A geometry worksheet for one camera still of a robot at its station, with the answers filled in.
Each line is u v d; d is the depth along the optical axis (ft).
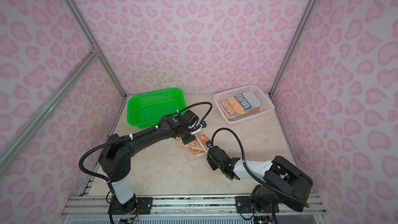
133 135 1.63
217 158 2.21
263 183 1.44
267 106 3.42
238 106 3.50
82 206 2.46
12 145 1.70
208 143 2.54
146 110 3.64
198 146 2.96
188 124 2.26
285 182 1.40
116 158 1.52
